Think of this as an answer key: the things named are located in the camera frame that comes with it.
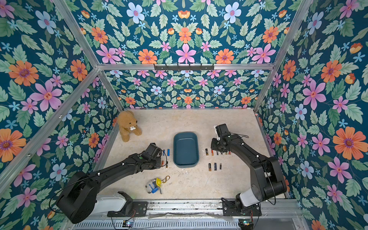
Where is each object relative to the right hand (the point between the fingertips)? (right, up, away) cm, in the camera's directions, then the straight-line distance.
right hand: (214, 145), depth 90 cm
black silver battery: (+4, -13, -2) cm, 14 cm away
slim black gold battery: (-30, -12, -2) cm, 32 cm away
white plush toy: (+3, +12, +17) cm, 21 cm away
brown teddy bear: (-56, +15, 0) cm, 58 cm away
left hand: (-34, -10, -2) cm, 35 cm away
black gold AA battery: (-4, -5, +4) cm, 8 cm away
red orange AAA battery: (-1, -6, +4) cm, 7 cm away
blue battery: (-30, -5, +4) cm, 31 cm away
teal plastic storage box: (-18, -6, +2) cm, 19 cm away
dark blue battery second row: (+1, -13, -2) cm, 13 cm away
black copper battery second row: (-3, -13, -2) cm, 14 cm away
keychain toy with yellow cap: (-35, -20, -13) cm, 43 cm away
